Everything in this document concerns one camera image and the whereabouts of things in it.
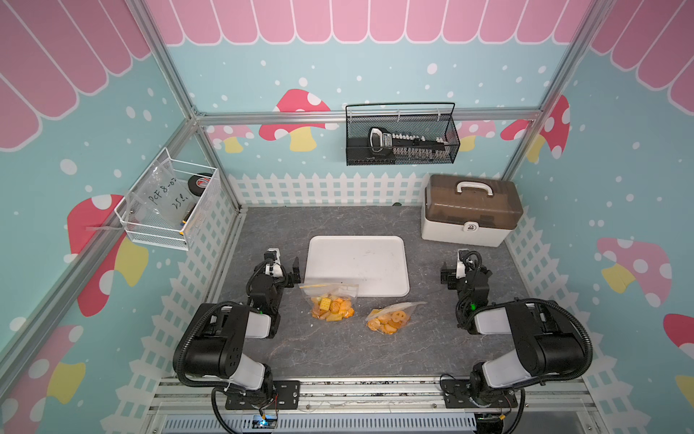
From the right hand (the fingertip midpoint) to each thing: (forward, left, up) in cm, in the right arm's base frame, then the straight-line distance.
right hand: (460, 261), depth 93 cm
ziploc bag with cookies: (-12, +45, -5) cm, 46 cm away
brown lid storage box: (+12, -4, +13) cm, 18 cm away
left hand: (0, +60, +2) cm, 60 cm away
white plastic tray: (+3, +28, -7) cm, 29 cm away
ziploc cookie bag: (-17, +25, -7) cm, 31 cm away
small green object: (+38, +17, -10) cm, 43 cm away
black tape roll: (+12, +83, +26) cm, 88 cm away
